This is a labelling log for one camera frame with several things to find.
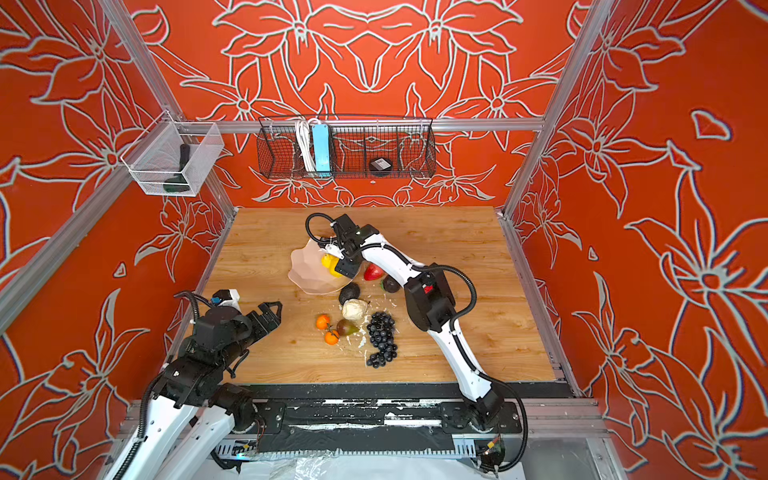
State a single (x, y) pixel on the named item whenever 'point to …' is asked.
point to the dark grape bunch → (381, 331)
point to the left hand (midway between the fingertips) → (272, 310)
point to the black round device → (381, 166)
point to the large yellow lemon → (330, 262)
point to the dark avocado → (349, 292)
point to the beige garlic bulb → (354, 309)
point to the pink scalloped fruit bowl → (308, 272)
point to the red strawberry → (372, 272)
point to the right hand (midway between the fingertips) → (350, 255)
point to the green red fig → (345, 327)
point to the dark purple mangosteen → (390, 284)
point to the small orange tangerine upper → (322, 321)
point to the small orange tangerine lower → (331, 339)
